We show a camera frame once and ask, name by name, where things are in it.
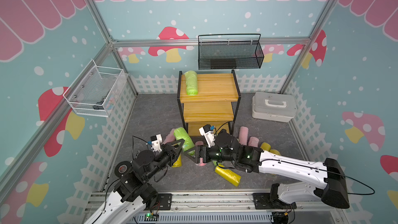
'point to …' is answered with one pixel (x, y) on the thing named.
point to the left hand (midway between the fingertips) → (186, 145)
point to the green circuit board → (151, 217)
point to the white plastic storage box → (275, 107)
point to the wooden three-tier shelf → (210, 98)
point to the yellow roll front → (228, 175)
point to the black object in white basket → (98, 107)
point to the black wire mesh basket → (228, 51)
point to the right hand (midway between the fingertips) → (189, 153)
